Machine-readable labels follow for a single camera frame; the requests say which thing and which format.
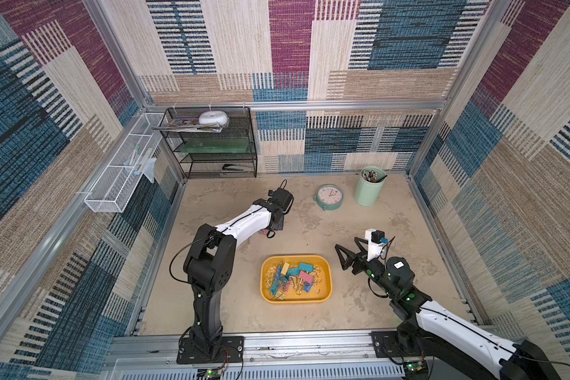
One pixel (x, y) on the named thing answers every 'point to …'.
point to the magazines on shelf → (191, 124)
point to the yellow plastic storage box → (324, 261)
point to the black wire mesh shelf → (226, 154)
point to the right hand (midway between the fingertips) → (347, 240)
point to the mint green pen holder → (367, 190)
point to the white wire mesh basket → (115, 188)
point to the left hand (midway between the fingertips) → (269, 221)
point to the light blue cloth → (149, 169)
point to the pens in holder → (370, 176)
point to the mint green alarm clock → (328, 196)
